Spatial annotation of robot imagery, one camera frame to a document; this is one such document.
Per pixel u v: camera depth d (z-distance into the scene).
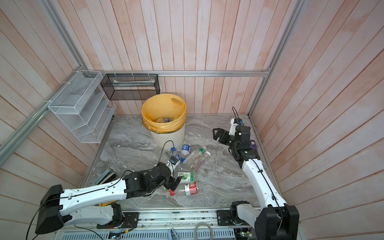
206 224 0.72
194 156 0.96
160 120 0.96
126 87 1.02
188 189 0.78
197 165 0.88
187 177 0.84
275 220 0.40
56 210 0.40
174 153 0.97
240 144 0.59
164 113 1.03
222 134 0.70
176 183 0.66
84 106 0.73
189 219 0.75
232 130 0.70
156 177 0.53
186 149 0.95
